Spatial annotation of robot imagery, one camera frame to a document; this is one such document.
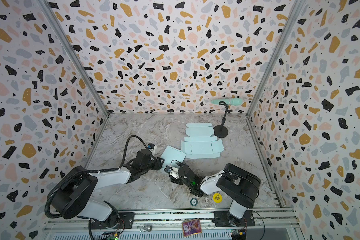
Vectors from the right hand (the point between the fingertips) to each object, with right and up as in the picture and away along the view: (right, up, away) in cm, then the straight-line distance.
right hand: (174, 165), depth 87 cm
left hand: (-7, +4, +3) cm, 8 cm away
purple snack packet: (+10, -25, -17) cm, 32 cm away
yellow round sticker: (+24, -16, -6) cm, 29 cm away
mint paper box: (-2, +3, +7) cm, 8 cm away
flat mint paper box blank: (+16, +11, +17) cm, 26 cm away
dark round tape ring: (+11, -18, -8) cm, 22 cm away
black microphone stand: (+32, +19, +23) cm, 44 cm away
